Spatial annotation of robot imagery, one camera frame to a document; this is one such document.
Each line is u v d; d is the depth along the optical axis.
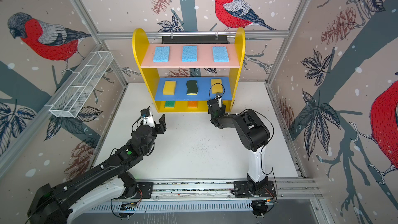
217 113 0.80
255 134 0.53
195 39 0.95
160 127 0.69
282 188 0.76
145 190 0.73
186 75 1.22
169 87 0.96
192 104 1.05
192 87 0.98
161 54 0.76
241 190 0.73
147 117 0.64
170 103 1.04
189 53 0.78
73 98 0.73
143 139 0.56
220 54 0.77
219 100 0.89
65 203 0.42
